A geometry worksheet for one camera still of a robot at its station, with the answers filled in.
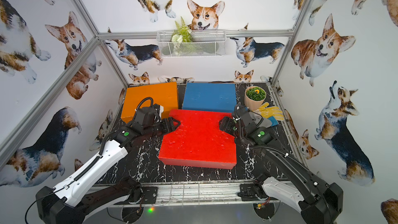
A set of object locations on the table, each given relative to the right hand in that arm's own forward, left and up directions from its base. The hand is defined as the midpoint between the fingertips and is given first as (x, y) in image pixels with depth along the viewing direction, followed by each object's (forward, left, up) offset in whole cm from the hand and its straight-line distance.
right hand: (221, 124), depth 75 cm
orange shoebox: (+28, +36, -9) cm, 46 cm away
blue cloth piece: (+13, -34, -20) cm, 42 cm away
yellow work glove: (+21, -37, -21) cm, 48 cm away
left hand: (0, +20, +1) cm, 21 cm away
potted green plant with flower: (+26, -23, -11) cm, 36 cm away
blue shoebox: (+24, +1, -9) cm, 26 cm away
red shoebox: (-8, +11, +1) cm, 14 cm away
